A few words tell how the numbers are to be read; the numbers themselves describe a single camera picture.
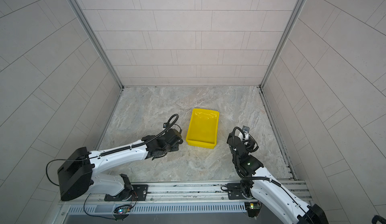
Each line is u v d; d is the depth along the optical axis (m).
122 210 0.64
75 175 0.40
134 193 0.69
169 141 0.61
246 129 0.68
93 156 0.43
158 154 0.58
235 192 0.71
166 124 0.72
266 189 0.50
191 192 0.72
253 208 0.68
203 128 0.89
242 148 0.60
